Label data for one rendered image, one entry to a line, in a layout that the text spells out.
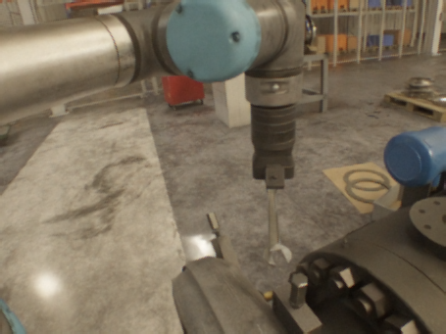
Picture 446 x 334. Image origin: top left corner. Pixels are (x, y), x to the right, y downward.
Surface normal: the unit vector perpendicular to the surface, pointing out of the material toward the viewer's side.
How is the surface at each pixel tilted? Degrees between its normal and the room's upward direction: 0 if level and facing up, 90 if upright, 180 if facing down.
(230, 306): 6
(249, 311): 1
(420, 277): 7
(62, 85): 122
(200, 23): 93
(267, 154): 102
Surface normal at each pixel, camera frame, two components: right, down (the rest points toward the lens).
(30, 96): 0.76, 0.61
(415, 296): -0.04, -0.81
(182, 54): -0.47, 0.47
